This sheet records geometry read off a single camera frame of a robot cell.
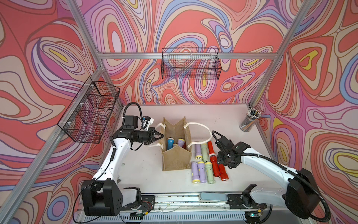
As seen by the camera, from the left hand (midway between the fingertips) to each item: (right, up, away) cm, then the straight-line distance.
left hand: (164, 136), depth 76 cm
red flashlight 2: (+35, -24, +5) cm, 42 cm away
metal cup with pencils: (+56, +7, +19) cm, 60 cm away
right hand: (+35, -18, +6) cm, 40 cm away
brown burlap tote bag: (+7, -11, -2) cm, 13 cm away
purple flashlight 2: (+9, -6, +13) cm, 17 cm away
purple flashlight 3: (+21, -12, +13) cm, 27 cm away
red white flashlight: (+29, -11, +14) cm, 35 cm away
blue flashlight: (+2, -6, +18) cm, 19 cm away
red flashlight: (+31, -19, +8) cm, 37 cm away
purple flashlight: (+5, -8, +17) cm, 19 cm away
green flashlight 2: (+26, -22, +6) cm, 35 cm away
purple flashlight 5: (+22, -21, +7) cm, 31 cm away
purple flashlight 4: (+18, -23, +5) cm, 29 cm away
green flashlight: (+25, -12, +13) cm, 31 cm away
